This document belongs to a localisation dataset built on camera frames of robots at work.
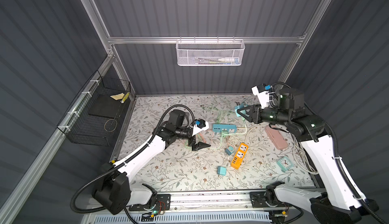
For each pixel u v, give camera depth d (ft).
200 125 2.04
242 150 2.91
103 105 2.59
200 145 2.11
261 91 1.78
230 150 2.90
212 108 3.68
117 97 2.65
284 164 2.72
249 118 1.83
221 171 2.68
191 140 2.19
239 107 2.01
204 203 2.42
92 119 2.38
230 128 3.17
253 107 1.78
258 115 1.73
